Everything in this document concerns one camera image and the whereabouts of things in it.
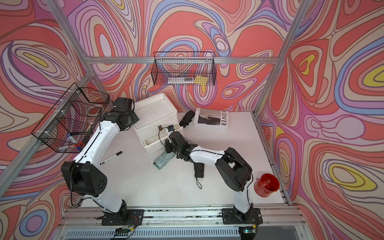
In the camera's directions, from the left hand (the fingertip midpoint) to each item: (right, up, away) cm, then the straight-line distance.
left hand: (134, 118), depth 85 cm
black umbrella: (+29, +1, +27) cm, 40 cm away
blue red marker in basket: (-17, -13, -20) cm, 29 cm away
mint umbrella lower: (+16, -25, +4) cm, 29 cm away
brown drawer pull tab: (+15, -5, 0) cm, 16 cm away
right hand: (+18, -16, +5) cm, 24 cm away
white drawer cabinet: (+13, +1, +1) cm, 13 cm away
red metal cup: (+75, -38, -2) cm, 84 cm away
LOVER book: (+48, +3, +27) cm, 55 cm away
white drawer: (+13, -15, 0) cm, 20 cm away
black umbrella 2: (+37, -31, +2) cm, 49 cm away
